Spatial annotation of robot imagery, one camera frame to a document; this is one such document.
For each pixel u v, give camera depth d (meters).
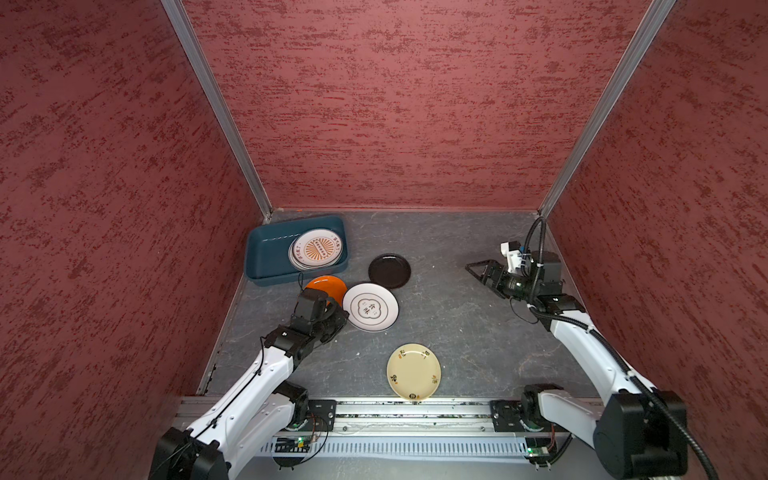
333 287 0.99
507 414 0.74
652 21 0.72
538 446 0.71
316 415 0.74
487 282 0.71
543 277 0.63
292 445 0.71
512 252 0.75
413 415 0.76
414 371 0.81
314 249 1.04
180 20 0.72
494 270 0.71
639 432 0.39
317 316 0.66
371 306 0.89
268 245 1.10
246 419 0.47
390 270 1.10
